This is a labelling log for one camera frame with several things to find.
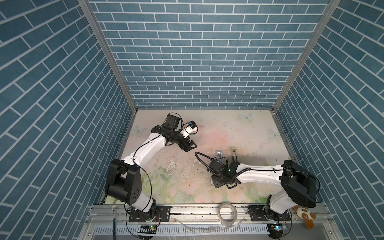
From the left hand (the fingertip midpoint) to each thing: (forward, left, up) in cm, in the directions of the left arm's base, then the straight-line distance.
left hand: (192, 141), depth 84 cm
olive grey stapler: (-3, -27, -12) cm, 29 cm away
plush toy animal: (-35, -54, -10) cm, 65 cm away
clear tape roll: (-38, -15, -13) cm, 43 cm away
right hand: (-17, -12, -15) cm, 26 cm away
